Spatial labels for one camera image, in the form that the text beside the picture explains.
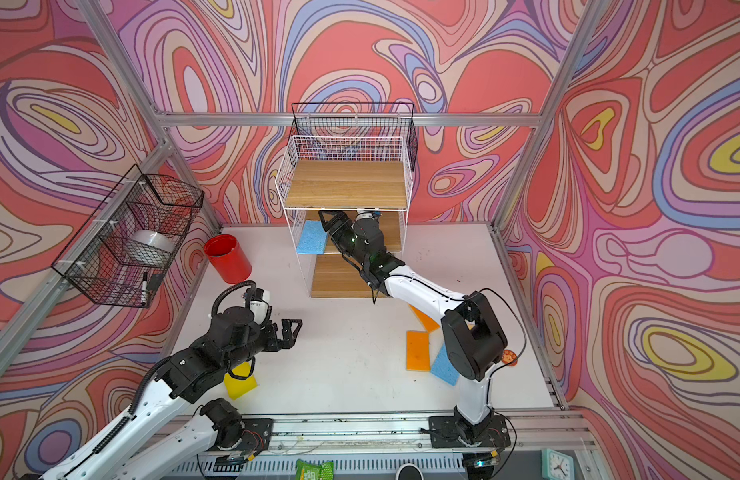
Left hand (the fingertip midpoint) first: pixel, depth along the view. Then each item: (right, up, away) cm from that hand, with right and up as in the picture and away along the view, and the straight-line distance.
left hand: (292, 322), depth 74 cm
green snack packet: (+7, -33, -7) cm, 34 cm away
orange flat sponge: (+34, -12, +13) cm, 38 cm away
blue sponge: (+4, +21, +6) cm, 22 cm away
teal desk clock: (+63, -32, -6) cm, 71 cm away
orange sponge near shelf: (+38, -4, +17) cm, 42 cm away
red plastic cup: (-28, +15, +23) cm, 39 cm away
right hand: (+7, +26, +5) cm, 27 cm away
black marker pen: (-36, +9, -2) cm, 37 cm away
